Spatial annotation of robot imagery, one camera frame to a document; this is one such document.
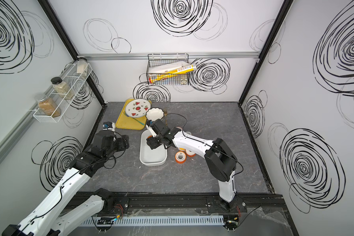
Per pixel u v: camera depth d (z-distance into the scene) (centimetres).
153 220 71
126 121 109
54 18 75
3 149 53
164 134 65
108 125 64
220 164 48
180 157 89
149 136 76
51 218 41
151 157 91
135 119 109
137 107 116
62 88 71
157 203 75
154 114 111
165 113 112
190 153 88
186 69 83
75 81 94
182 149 93
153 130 69
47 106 63
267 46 87
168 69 87
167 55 90
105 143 54
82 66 86
